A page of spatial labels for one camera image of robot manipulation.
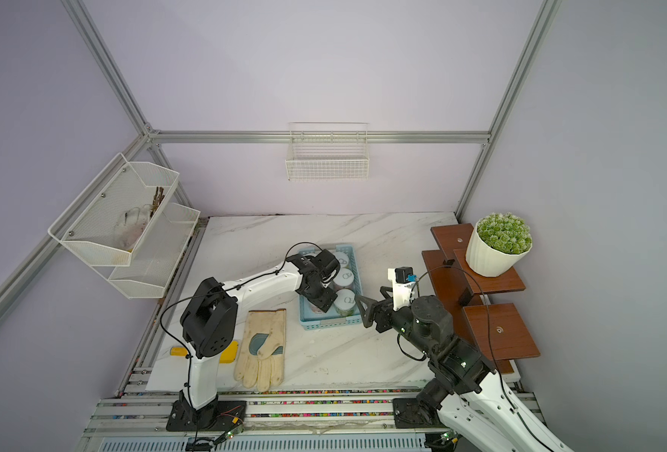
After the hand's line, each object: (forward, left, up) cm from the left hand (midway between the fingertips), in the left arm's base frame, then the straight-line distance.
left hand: (317, 299), depth 91 cm
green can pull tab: (-2, -9, +1) cm, 9 cm away
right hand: (-10, -15, +20) cm, 27 cm away
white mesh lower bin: (+13, +55, +7) cm, 57 cm away
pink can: (-3, 0, -1) cm, 4 cm away
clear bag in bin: (+10, +52, +25) cm, 58 cm away
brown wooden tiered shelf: (-15, -49, +10) cm, 53 cm away
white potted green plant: (-1, -46, +30) cm, 55 cm away
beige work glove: (-18, +16, -3) cm, 24 cm away
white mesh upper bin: (+11, +58, +26) cm, 65 cm away
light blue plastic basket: (+18, +5, +2) cm, 19 cm away
